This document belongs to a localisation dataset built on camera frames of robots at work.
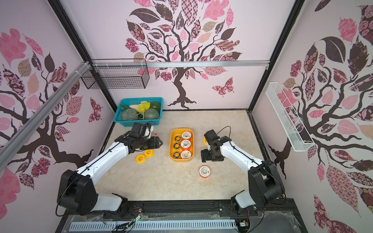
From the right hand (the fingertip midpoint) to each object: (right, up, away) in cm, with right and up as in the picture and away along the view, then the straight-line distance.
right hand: (209, 160), depth 85 cm
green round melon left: (-55, +28, +17) cm, 64 cm away
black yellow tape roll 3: (-21, +1, +9) cm, 22 cm away
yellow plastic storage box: (-23, +16, +15) cm, 32 cm away
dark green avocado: (-39, +37, +27) cm, 60 cm away
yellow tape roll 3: (-39, +2, +9) cm, 40 cm away
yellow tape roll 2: (-44, -1, +7) cm, 44 cm away
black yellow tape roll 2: (-21, +7, +13) cm, 25 cm away
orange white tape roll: (-14, +14, +15) cm, 25 cm away
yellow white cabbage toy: (-50, +35, +28) cm, 67 cm away
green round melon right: (-40, +29, +18) cm, 53 cm away
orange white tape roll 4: (-3, -7, +1) cm, 8 cm away
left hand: (-31, +9, 0) cm, 33 cm away
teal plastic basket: (-67, +27, +23) cm, 75 cm away
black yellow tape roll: (-20, +11, +16) cm, 28 cm away
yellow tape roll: (-1, +8, +15) cm, 17 cm away
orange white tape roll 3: (-14, +2, +7) cm, 16 cm away
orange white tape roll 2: (-14, +8, +10) cm, 19 cm away
